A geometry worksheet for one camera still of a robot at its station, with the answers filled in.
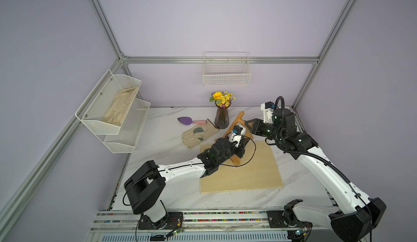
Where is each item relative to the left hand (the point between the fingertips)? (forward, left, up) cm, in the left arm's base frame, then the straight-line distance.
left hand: (247, 139), depth 76 cm
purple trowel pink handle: (+30, +35, -22) cm, 51 cm away
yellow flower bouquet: (+25, +11, +3) cm, 28 cm away
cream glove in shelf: (+15, +63, +8) cm, 65 cm away
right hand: (+3, 0, +6) cm, 7 cm away
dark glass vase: (+26, +10, -16) cm, 32 cm away
